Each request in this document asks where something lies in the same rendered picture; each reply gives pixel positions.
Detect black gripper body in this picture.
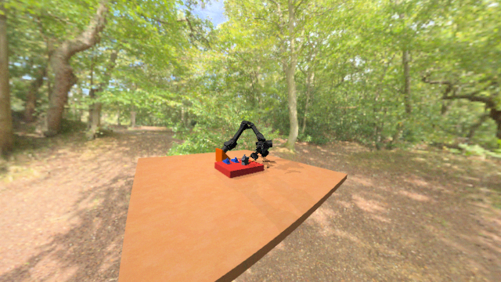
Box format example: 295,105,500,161
250,142,270,157

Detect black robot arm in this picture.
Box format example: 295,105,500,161
221,121,272,157

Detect red flat rectangular panel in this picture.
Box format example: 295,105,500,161
214,157,264,178

